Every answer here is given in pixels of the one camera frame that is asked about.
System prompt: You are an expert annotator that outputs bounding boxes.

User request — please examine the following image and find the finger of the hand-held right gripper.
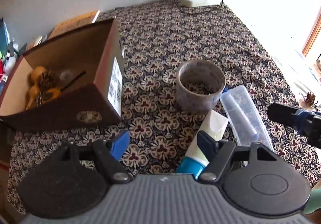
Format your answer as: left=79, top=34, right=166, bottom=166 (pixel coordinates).
left=266, top=103, right=321, bottom=150

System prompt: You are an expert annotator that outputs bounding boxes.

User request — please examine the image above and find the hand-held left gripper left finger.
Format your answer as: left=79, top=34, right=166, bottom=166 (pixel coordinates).
left=59, top=130, right=134, bottom=184

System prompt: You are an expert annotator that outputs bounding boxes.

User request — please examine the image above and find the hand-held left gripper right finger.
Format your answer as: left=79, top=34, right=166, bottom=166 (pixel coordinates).
left=197, top=131, right=279, bottom=182

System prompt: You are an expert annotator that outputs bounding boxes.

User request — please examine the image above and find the white blue lotion tube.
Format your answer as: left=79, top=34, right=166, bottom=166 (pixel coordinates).
left=176, top=109, right=229, bottom=180

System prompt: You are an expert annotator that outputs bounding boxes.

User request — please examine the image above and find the clear plastic case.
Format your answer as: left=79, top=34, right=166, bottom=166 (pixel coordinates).
left=220, top=85, right=275, bottom=154

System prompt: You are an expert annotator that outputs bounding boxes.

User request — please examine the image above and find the patterned round cup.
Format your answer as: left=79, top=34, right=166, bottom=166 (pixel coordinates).
left=176, top=60, right=226, bottom=112

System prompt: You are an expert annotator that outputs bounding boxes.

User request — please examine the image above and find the brown cardboard box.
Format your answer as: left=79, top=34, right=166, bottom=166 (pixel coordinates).
left=0, top=18, right=125, bottom=132

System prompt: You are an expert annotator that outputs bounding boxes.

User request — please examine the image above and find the brown pinecone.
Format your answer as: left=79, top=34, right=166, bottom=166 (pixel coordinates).
left=39, top=71, right=57, bottom=91
left=300, top=92, right=316, bottom=108

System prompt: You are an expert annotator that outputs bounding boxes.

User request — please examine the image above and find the yellow tape measure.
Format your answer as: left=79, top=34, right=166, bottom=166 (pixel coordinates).
left=41, top=88, right=63, bottom=104

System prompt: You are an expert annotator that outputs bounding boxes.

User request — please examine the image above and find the clear tape roll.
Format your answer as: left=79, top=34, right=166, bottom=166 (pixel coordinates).
left=59, top=69, right=76, bottom=83

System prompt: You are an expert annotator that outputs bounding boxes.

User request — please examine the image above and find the green cloth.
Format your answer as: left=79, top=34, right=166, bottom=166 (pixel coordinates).
left=303, top=186, right=321, bottom=214

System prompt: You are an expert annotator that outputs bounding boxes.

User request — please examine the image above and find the orange dried gourd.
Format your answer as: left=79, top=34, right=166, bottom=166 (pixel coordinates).
left=25, top=66, right=49, bottom=111

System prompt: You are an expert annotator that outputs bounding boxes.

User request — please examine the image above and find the flat cardboard sheet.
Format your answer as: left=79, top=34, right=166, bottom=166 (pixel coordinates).
left=46, top=10, right=100, bottom=40

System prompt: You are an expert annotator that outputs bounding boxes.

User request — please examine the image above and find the thin book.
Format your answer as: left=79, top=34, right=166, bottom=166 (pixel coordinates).
left=25, top=35, right=44, bottom=51

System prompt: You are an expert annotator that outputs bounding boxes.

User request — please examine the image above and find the white plush toy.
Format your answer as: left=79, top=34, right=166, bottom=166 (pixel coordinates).
left=5, top=42, right=19, bottom=74

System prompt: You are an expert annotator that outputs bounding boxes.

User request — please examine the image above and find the green headed red toy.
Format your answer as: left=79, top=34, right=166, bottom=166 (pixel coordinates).
left=0, top=50, right=6, bottom=75

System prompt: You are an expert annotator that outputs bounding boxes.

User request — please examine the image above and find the blue plastic object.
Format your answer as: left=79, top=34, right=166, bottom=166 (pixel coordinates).
left=0, top=18, right=10, bottom=48

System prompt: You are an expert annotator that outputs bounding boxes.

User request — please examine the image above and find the black strap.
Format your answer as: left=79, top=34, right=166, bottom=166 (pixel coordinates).
left=61, top=71, right=86, bottom=91

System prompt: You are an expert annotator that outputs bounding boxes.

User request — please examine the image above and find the wooden window frame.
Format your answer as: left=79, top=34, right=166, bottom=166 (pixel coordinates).
left=302, top=6, right=321, bottom=59

